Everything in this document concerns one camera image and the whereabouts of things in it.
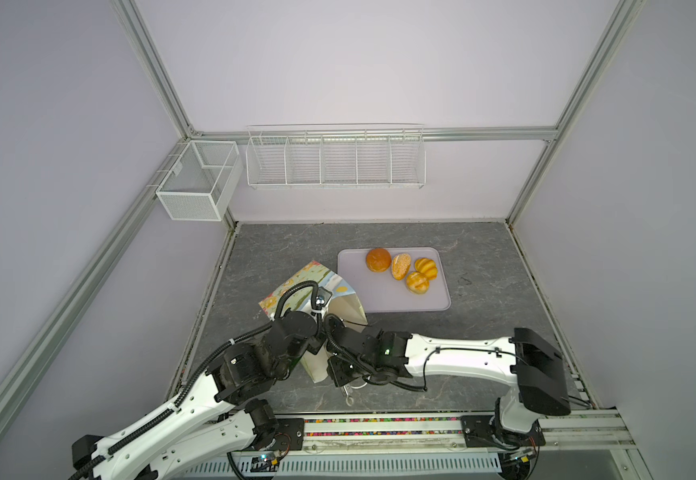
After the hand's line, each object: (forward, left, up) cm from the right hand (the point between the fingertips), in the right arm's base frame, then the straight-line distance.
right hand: (328, 374), depth 74 cm
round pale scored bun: (+32, -27, -7) cm, 42 cm away
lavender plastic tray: (+32, -15, -13) cm, 38 cm away
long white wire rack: (+64, 0, +21) cm, 68 cm away
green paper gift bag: (+8, -3, +26) cm, 27 cm away
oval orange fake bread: (+38, -22, -5) cm, 44 cm away
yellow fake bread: (+38, -30, -6) cm, 49 cm away
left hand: (+10, +2, +14) cm, 17 cm away
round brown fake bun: (+40, -14, -6) cm, 43 cm away
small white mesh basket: (+59, +47, +14) cm, 76 cm away
